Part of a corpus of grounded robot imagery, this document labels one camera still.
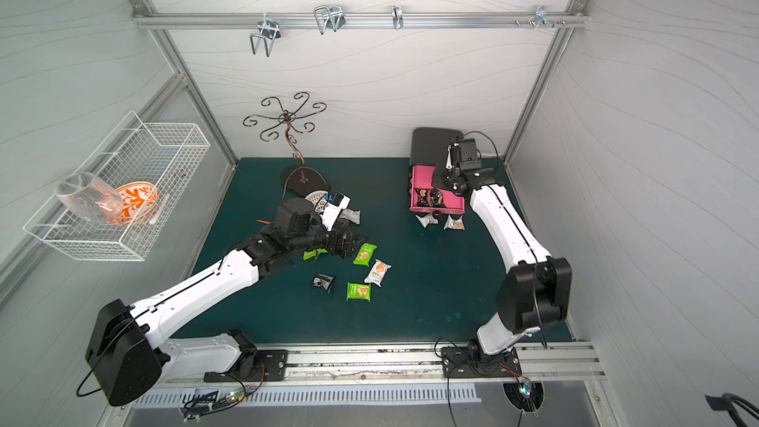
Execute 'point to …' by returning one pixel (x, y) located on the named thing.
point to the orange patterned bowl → (137, 200)
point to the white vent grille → (297, 394)
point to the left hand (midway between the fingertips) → (358, 231)
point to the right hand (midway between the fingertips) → (441, 172)
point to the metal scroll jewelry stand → (299, 178)
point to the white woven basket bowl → (317, 198)
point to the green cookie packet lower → (358, 291)
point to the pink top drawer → (422, 178)
